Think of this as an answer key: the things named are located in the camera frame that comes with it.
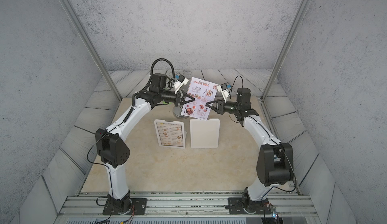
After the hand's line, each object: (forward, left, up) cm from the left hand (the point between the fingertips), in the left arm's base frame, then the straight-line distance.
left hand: (195, 100), depth 76 cm
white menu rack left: (-8, +7, -19) cm, 21 cm away
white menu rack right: (-7, -5, -21) cm, 23 cm away
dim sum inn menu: (-7, +14, -20) cm, 25 cm away
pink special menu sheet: (+2, -4, +3) cm, 6 cm away
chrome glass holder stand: (+20, +14, -31) cm, 39 cm away
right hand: (-1, -6, -3) cm, 7 cm away
